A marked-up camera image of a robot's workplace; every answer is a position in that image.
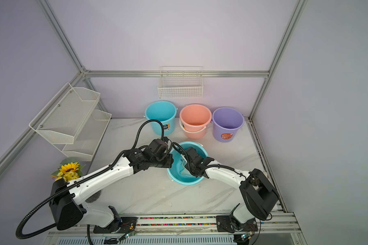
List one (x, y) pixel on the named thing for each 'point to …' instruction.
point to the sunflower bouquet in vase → (69, 170)
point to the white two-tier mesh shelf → (72, 121)
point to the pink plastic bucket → (193, 120)
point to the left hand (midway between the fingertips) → (172, 163)
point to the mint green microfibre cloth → (183, 170)
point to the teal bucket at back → (163, 111)
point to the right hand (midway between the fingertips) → (195, 160)
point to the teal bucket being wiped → (179, 172)
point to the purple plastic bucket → (226, 122)
